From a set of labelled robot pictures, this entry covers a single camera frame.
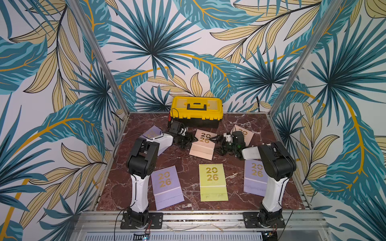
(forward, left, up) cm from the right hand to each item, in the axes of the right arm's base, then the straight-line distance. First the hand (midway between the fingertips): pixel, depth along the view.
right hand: (211, 143), depth 97 cm
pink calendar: (-1, +4, -4) cm, 6 cm away
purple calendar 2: (-22, -24, -4) cm, 33 cm away
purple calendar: (-26, +27, -5) cm, 38 cm away
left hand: (+1, +9, 0) cm, 9 cm away
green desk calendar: (-26, +1, -6) cm, 26 cm away
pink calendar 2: (+9, -27, -5) cm, 29 cm away
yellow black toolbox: (+16, +8, +12) cm, 22 cm away
